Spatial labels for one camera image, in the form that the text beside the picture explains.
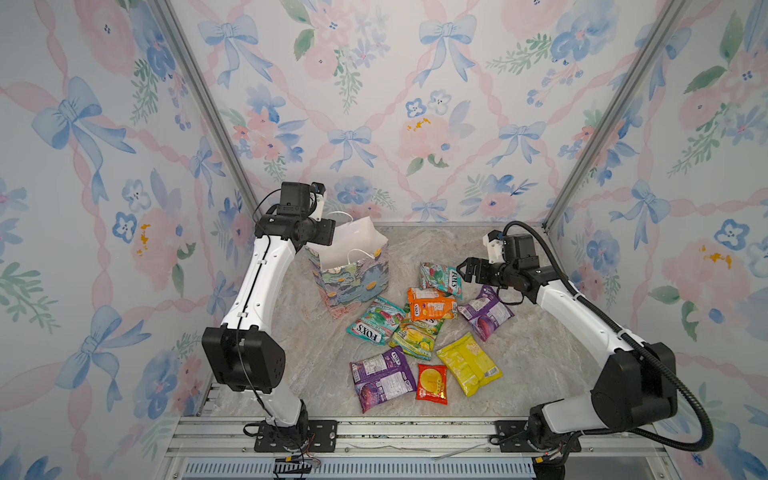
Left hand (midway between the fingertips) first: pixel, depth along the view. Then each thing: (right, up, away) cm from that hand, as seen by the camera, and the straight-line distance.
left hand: (322, 223), depth 82 cm
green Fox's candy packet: (+15, -29, +9) cm, 34 cm away
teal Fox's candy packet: (+36, -16, +19) cm, 43 cm away
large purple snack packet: (+17, -42, 0) cm, 45 cm away
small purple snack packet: (+48, -26, +11) cm, 56 cm away
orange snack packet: (+32, -24, +13) cm, 42 cm away
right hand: (+42, -12, +4) cm, 44 cm away
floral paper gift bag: (+9, -12, -4) cm, 16 cm away
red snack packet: (+30, -44, 0) cm, 53 cm away
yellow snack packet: (+41, -39, +2) cm, 56 cm away
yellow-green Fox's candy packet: (+26, -33, +6) cm, 43 cm away
